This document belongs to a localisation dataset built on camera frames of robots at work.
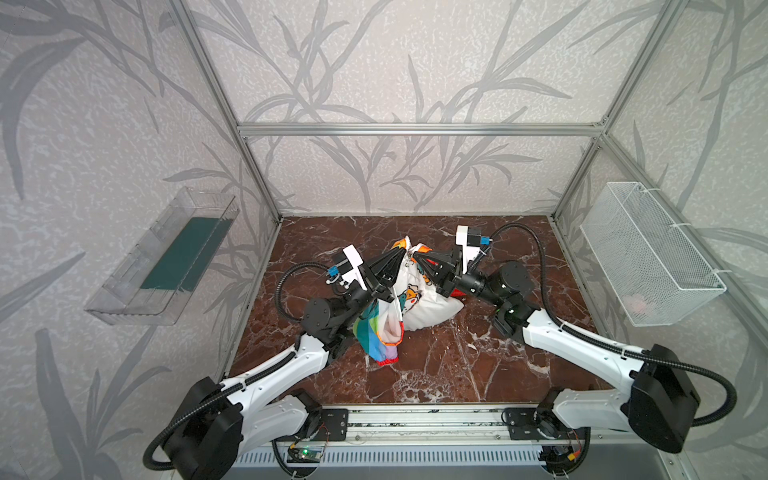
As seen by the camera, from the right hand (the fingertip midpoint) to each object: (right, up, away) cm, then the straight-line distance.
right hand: (419, 246), depth 62 cm
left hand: (-2, 0, -4) cm, 5 cm away
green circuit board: (-28, -50, +9) cm, 58 cm away
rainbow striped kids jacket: (0, -15, +15) cm, 21 cm away
